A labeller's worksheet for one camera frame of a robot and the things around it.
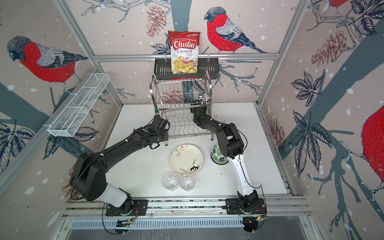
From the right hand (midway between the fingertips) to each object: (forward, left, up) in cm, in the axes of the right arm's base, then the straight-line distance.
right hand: (196, 105), depth 105 cm
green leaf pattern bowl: (-35, -14, -8) cm, 38 cm away
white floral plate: (-37, +5, -9) cm, 38 cm away
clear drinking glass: (-49, +3, -11) cm, 51 cm away
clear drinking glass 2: (-49, +13, -11) cm, 52 cm away
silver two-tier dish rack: (+16, +22, -7) cm, 28 cm away
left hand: (-27, +17, +2) cm, 32 cm away
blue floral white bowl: (-38, -16, -7) cm, 42 cm away
